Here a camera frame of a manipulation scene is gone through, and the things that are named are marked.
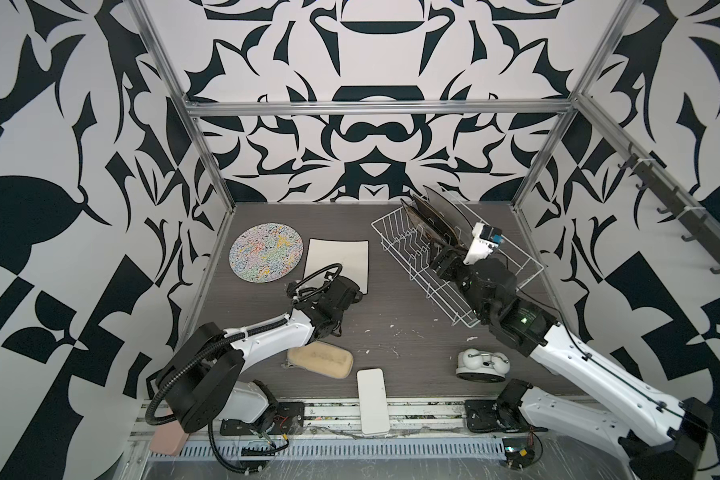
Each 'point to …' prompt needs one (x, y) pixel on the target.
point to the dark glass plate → (453, 212)
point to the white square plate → (352, 257)
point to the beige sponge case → (321, 358)
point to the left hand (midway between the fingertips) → (341, 279)
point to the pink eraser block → (168, 438)
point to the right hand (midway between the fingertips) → (443, 242)
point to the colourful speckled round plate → (266, 252)
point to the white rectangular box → (374, 416)
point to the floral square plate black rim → (428, 228)
